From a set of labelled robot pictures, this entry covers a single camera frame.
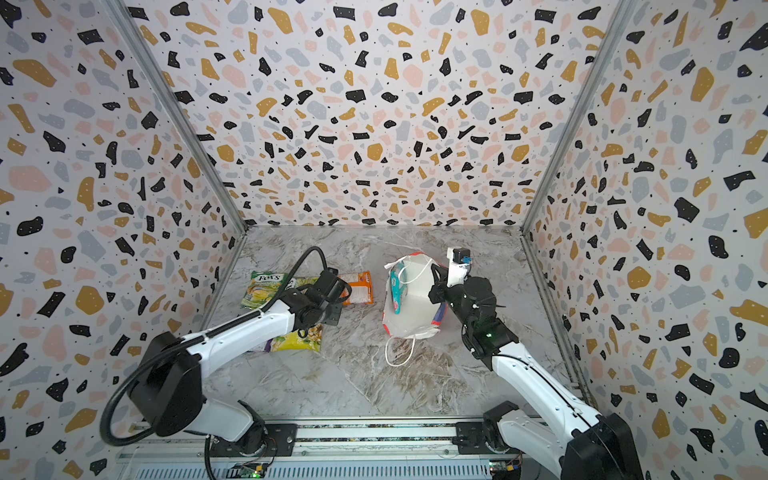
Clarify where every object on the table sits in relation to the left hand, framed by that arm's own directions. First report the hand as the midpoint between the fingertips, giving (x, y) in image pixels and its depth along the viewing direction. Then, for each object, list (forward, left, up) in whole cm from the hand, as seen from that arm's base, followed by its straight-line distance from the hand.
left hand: (330, 307), depth 87 cm
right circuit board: (-39, -44, -11) cm, 60 cm away
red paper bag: (+2, -27, -11) cm, 29 cm away
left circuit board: (-38, +16, -10) cm, 42 cm away
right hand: (+3, -28, +18) cm, 33 cm away
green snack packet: (+12, +26, -8) cm, 29 cm away
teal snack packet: (+5, -20, 0) cm, 21 cm away
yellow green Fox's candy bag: (+14, +14, -7) cm, 21 cm away
